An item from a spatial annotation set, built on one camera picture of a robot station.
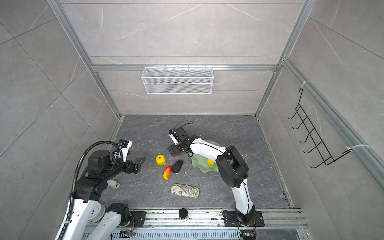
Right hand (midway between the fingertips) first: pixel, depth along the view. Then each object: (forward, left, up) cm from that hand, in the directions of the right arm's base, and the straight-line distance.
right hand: (176, 145), depth 93 cm
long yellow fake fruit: (-10, -21, -5) cm, 24 cm away
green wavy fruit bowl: (-9, -16, -7) cm, 20 cm away
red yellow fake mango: (-16, +5, -5) cm, 17 cm away
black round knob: (-38, -5, +1) cm, 39 cm away
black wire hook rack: (-18, -67, +23) cm, 73 cm away
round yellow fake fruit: (-9, +10, -2) cm, 13 cm away
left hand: (-14, +17, +17) cm, 28 cm away
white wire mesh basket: (+38, -14, +22) cm, 46 cm away
